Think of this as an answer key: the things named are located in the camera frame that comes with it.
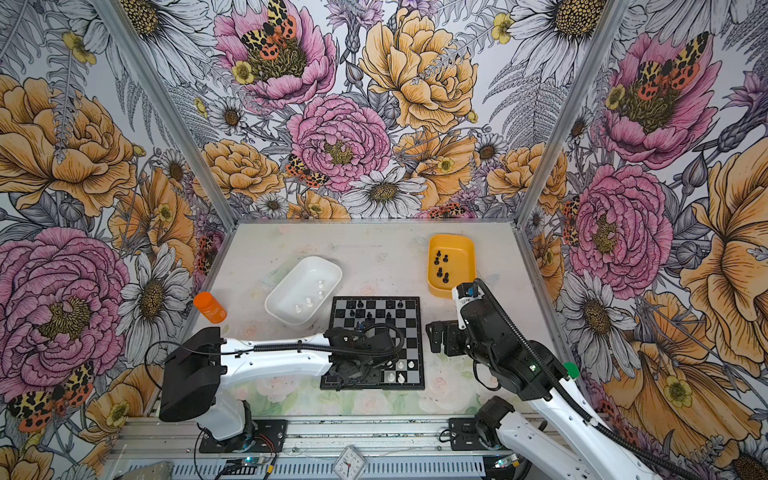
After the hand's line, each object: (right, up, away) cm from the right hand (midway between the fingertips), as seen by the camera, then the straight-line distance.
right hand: (445, 337), depth 71 cm
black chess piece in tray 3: (+4, +16, +38) cm, 42 cm away
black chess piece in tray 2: (+7, +17, +38) cm, 43 cm away
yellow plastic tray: (+9, +16, +40) cm, 44 cm away
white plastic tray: (-42, +7, +32) cm, 53 cm away
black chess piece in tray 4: (+4, +12, +34) cm, 37 cm away
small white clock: (-22, -28, -2) cm, 36 cm away
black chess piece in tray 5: (+6, +10, +32) cm, 35 cm away
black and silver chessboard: (-9, +1, +24) cm, 25 cm away
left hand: (-20, -14, +8) cm, 25 cm away
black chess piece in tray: (+4, +19, +41) cm, 45 cm away
